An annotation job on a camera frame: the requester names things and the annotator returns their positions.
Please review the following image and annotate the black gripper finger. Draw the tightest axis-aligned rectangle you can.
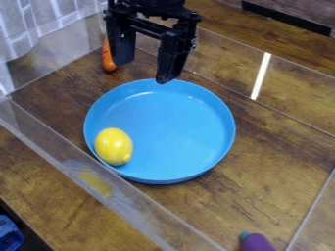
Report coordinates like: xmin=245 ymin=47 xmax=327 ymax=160
xmin=157 ymin=31 xmax=193 ymax=84
xmin=106 ymin=17 xmax=137 ymax=66

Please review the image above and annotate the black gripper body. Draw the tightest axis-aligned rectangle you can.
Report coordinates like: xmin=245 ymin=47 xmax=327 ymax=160
xmin=103 ymin=0 xmax=202 ymax=39

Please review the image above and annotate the blue round tray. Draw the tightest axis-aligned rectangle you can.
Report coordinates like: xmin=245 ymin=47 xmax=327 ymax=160
xmin=84 ymin=78 xmax=235 ymax=184

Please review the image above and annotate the purple toy eggplant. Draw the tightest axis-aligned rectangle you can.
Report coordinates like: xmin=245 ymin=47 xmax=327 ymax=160
xmin=239 ymin=231 xmax=277 ymax=251

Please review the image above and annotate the orange toy carrot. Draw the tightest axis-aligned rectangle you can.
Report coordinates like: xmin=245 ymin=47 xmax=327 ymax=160
xmin=102 ymin=39 xmax=117 ymax=72

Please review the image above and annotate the white checkered curtain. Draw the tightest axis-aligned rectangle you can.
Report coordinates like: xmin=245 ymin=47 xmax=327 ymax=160
xmin=0 ymin=0 xmax=107 ymax=63

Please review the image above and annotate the yellow toy lemon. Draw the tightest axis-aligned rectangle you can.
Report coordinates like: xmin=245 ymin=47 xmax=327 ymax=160
xmin=95 ymin=127 xmax=134 ymax=166

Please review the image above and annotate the blue plastic object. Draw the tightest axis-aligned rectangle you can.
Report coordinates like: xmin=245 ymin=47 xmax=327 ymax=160
xmin=0 ymin=215 xmax=26 ymax=251

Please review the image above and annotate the clear acrylic enclosure wall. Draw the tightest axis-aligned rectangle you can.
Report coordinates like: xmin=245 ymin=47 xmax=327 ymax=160
xmin=0 ymin=97 xmax=227 ymax=251

